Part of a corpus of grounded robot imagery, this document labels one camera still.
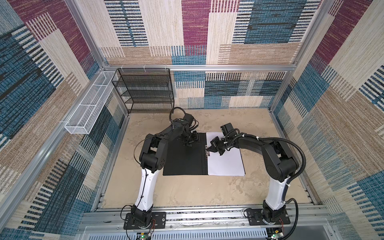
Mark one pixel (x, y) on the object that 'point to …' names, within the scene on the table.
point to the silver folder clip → (206, 153)
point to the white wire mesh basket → (86, 114)
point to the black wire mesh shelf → (145, 90)
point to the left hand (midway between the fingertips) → (197, 142)
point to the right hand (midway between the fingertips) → (205, 149)
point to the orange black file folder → (191, 160)
